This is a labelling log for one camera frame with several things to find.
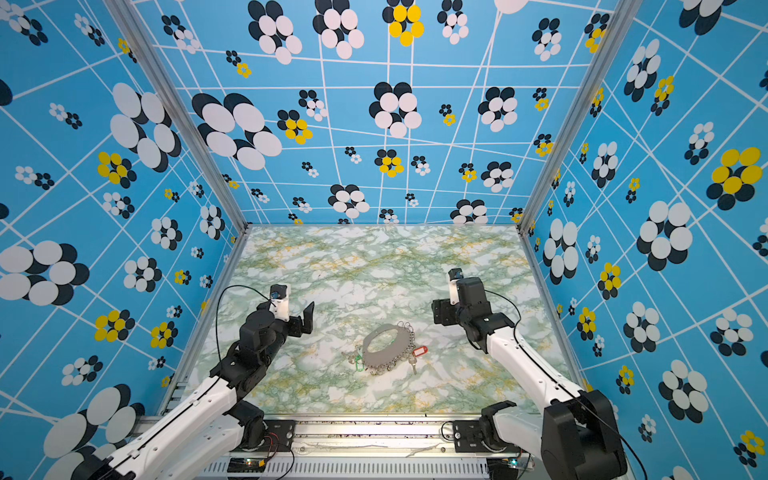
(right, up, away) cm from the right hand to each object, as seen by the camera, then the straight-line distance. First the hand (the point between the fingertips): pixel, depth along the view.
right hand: (449, 303), depth 87 cm
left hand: (-43, +2, -6) cm, 43 cm away
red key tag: (-9, -14, 0) cm, 17 cm away
